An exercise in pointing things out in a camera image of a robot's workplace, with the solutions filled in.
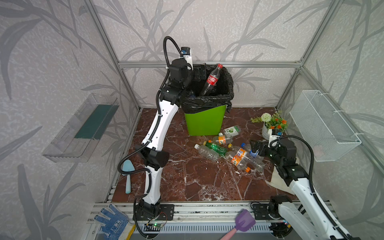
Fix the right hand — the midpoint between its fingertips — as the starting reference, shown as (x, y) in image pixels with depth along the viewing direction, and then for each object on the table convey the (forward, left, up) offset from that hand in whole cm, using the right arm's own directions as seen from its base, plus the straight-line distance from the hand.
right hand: (257, 137), depth 80 cm
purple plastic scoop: (-36, +10, -17) cm, 41 cm away
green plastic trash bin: (+16, +27, -7) cm, 32 cm away
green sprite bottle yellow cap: (-1, +19, -14) cm, 23 cm away
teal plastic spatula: (-9, +75, -18) cm, 78 cm away
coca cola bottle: (+31, +24, +14) cm, 42 cm away
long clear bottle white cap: (-2, +27, -14) cm, 31 cm away
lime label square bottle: (+15, +8, -16) cm, 23 cm away
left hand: (+23, +31, +33) cm, 51 cm away
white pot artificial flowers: (+14, -15, -5) cm, 22 cm away
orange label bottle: (-9, +5, -19) cm, 21 cm away
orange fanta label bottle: (-4, +8, -15) cm, 17 cm away
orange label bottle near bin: (+7, +18, -13) cm, 23 cm away
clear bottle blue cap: (-3, +2, -15) cm, 15 cm away
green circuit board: (-38, +52, -18) cm, 67 cm away
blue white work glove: (-38, +72, -17) cm, 83 cm away
